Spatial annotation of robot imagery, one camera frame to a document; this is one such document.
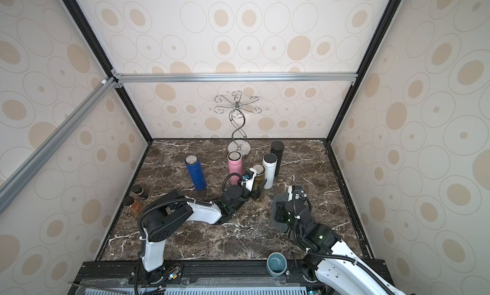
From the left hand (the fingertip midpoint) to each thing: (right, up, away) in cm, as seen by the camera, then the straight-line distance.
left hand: (266, 177), depth 83 cm
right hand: (+6, -10, -6) cm, 13 cm away
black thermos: (+5, +13, +5) cm, 15 cm away
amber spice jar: (-59, -13, +1) cm, 60 cm away
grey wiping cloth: (+4, -8, -7) cm, 11 cm away
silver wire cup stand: (-14, +18, +32) cm, 39 cm away
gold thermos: (-3, +1, -6) cm, 6 cm away
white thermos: (+1, +6, -1) cm, 6 cm away
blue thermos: (-32, +2, +4) cm, 32 cm away
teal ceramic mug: (+3, -34, -7) cm, 35 cm away
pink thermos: (-14, +5, +2) cm, 15 cm away
